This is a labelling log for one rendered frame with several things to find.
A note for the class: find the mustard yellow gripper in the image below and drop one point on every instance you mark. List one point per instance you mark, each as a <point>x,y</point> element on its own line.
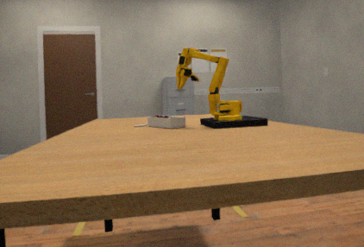
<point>182,74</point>

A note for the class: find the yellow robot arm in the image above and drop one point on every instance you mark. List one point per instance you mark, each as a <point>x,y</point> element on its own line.
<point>232,108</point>

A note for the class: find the white switch panel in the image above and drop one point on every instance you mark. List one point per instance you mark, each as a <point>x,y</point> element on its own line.
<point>164,122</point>

